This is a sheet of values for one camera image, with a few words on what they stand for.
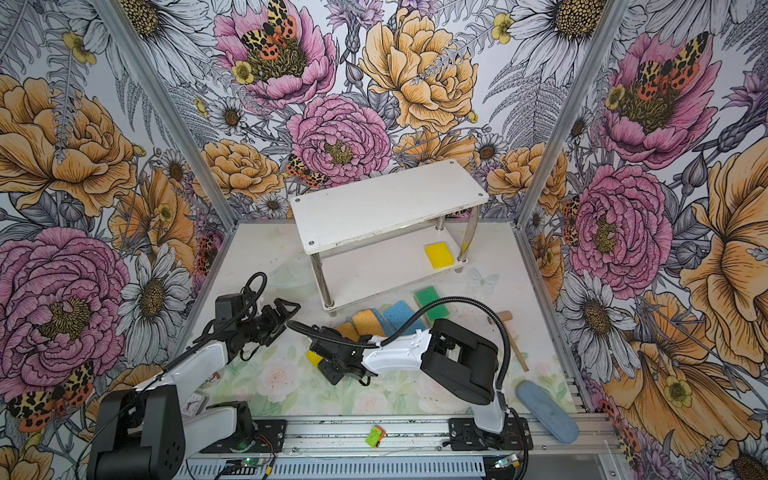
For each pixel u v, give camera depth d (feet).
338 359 2.13
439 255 3.36
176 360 1.71
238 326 2.29
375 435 2.39
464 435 2.43
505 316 3.07
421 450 2.40
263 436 2.40
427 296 3.19
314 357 2.82
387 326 3.03
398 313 3.11
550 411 2.48
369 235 2.37
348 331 2.87
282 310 2.62
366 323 2.93
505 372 1.61
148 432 1.36
